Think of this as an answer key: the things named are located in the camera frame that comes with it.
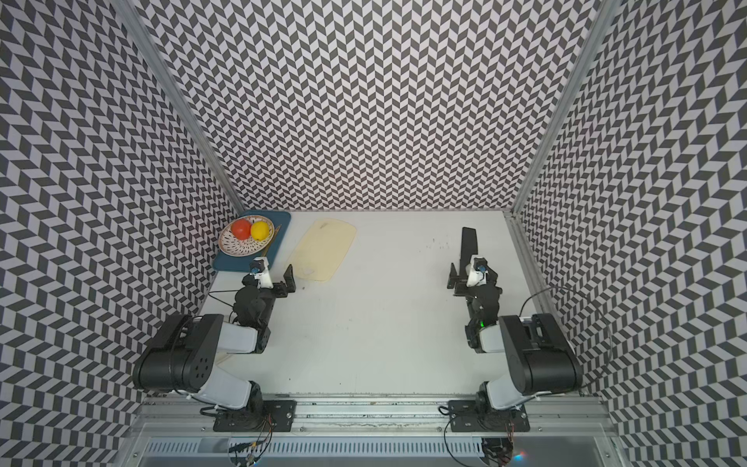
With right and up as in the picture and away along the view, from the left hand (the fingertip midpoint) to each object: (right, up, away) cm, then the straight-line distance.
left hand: (276, 267), depth 91 cm
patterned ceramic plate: (-25, +7, +17) cm, 31 cm away
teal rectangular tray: (-8, +17, +25) cm, 31 cm away
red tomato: (-20, +13, +17) cm, 29 cm away
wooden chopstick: (-10, +4, +14) cm, 17 cm away
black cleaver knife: (+66, +6, +18) cm, 68 cm away
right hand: (+60, 0, -1) cm, 60 cm away
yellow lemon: (-12, +12, +15) cm, 23 cm away
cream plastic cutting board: (+10, +5, +19) cm, 22 cm away
